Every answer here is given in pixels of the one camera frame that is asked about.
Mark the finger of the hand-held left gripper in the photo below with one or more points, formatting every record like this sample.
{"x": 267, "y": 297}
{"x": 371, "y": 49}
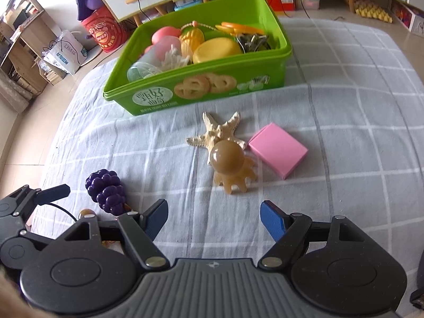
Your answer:
{"x": 53, "y": 193}

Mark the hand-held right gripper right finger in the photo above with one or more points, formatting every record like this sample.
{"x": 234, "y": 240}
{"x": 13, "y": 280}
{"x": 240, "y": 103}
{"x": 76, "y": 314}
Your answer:
{"x": 271, "y": 220}

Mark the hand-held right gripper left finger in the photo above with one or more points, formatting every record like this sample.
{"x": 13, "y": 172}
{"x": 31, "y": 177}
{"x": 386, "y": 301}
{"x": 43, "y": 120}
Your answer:
{"x": 155, "y": 218}

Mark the purple toy grapes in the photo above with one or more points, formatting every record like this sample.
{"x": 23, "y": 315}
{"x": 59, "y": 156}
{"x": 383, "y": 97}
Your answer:
{"x": 106, "y": 188}

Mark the pink square box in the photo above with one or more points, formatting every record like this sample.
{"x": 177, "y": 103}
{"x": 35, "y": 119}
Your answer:
{"x": 278, "y": 150}

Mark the beige starfish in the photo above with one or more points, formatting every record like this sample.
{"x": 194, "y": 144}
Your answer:
{"x": 218, "y": 129}

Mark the green plastic box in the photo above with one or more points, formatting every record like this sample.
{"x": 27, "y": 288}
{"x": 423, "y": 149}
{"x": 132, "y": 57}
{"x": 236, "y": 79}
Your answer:
{"x": 232, "y": 82}

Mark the clear cotton swab jar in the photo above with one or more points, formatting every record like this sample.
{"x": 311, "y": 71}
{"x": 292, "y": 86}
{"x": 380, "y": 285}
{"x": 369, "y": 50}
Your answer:
{"x": 149, "y": 68}

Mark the pink pig toy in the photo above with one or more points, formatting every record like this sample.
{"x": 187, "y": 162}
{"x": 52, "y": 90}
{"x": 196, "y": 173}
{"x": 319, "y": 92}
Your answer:
{"x": 164, "y": 39}

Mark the dark metal parts bundle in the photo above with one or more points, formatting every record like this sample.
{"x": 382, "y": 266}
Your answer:
{"x": 256, "y": 41}

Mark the yellow toy corn half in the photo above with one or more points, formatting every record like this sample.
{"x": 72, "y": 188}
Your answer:
{"x": 191, "y": 41}

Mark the orange yellow toy fruit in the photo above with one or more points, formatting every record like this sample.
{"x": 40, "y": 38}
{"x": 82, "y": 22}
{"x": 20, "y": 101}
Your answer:
{"x": 235, "y": 27}

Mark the grey checked blanket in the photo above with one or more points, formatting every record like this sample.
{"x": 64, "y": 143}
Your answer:
{"x": 347, "y": 112}

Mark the white paper bag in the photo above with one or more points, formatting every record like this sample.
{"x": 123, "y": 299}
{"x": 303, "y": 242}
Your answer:
{"x": 64, "y": 53}

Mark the wooden desk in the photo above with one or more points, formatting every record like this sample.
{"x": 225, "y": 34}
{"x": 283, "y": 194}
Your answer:
{"x": 23, "y": 49}

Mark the red printed bucket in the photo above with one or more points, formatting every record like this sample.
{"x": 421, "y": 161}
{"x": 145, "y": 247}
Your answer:
{"x": 106, "y": 33}

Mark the purple cloth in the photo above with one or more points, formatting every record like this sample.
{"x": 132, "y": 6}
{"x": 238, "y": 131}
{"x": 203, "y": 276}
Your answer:
{"x": 87, "y": 0}

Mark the clear storage box blue lid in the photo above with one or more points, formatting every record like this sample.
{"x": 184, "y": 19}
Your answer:
{"x": 187, "y": 5}

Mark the yellow egg tray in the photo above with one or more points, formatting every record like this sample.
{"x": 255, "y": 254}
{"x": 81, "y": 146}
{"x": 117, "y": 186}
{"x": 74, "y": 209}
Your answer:
{"x": 372, "y": 11}

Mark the white toy crate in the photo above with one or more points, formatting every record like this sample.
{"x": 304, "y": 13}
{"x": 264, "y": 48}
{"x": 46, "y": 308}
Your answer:
{"x": 409, "y": 18}

